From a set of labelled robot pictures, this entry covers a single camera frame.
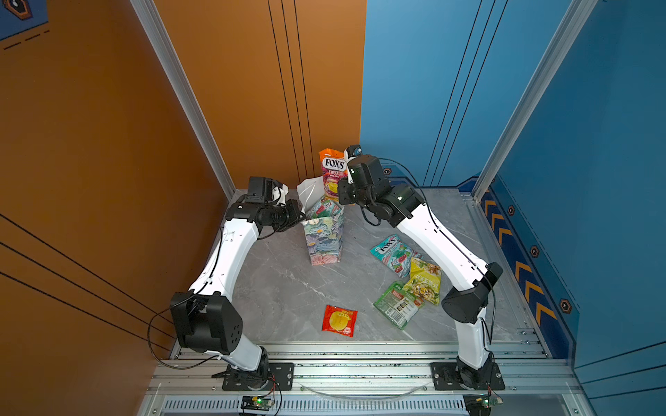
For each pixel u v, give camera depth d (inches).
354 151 24.3
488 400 27.4
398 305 34.1
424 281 35.0
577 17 27.6
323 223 31.3
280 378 29.1
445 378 28.5
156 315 16.5
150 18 27.5
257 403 27.9
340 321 32.6
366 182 21.2
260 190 24.5
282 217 27.0
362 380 29.6
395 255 37.9
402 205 19.8
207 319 16.6
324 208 37.0
